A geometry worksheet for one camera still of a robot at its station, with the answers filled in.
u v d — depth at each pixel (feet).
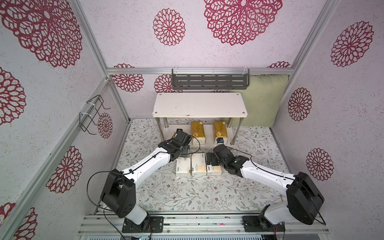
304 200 1.40
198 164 2.94
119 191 1.41
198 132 3.11
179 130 2.50
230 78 3.10
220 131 3.12
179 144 2.11
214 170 2.87
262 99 3.26
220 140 2.50
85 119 2.38
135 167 1.55
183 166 2.92
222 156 2.13
